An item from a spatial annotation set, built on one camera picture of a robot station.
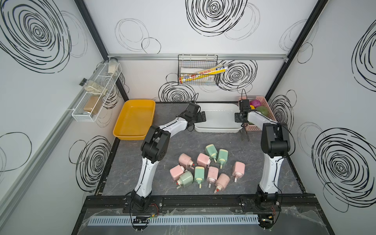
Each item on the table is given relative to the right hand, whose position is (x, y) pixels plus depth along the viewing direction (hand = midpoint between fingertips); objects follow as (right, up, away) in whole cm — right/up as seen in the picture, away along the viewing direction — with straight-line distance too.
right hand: (242, 117), depth 104 cm
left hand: (-31, +1, -3) cm, 31 cm away
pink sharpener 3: (-11, -29, -26) cm, 40 cm away
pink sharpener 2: (-30, -24, -22) cm, 44 cm away
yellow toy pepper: (+9, +7, +4) cm, 13 cm away
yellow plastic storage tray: (-80, +1, +11) cm, 81 cm away
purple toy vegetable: (+14, +11, +8) cm, 19 cm away
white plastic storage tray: (-15, -1, +7) cm, 16 cm away
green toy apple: (+15, +5, +1) cm, 16 cm away
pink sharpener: (-40, -24, -23) cm, 53 cm away
